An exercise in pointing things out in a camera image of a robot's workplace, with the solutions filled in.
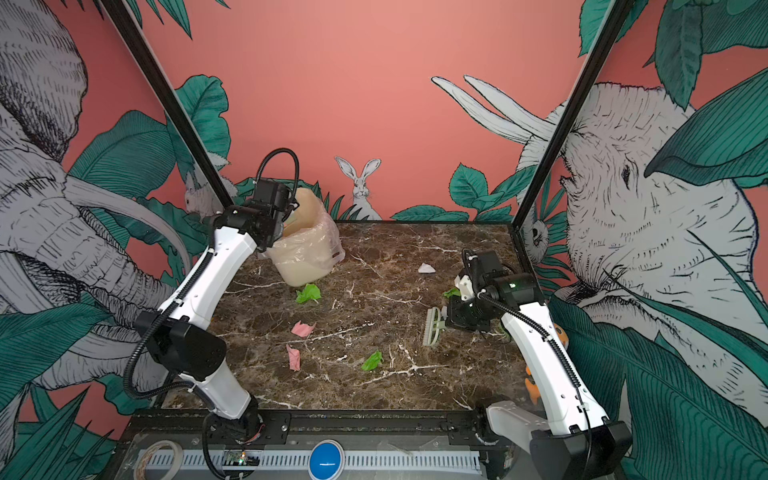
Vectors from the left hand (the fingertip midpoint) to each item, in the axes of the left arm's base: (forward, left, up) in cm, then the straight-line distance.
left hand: (248, 217), depth 77 cm
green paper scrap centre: (-29, -31, -31) cm, 53 cm away
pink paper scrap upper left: (-18, -10, -32) cm, 38 cm away
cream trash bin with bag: (-2, -14, -9) cm, 17 cm away
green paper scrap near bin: (-5, -10, -31) cm, 33 cm away
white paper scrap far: (+5, -51, -33) cm, 61 cm away
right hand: (-25, -49, -11) cm, 57 cm away
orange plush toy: (-36, -75, -31) cm, 89 cm away
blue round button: (-51, -21, -30) cm, 63 cm away
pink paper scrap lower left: (-26, -8, -32) cm, 42 cm away
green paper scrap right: (-7, -58, -30) cm, 66 cm away
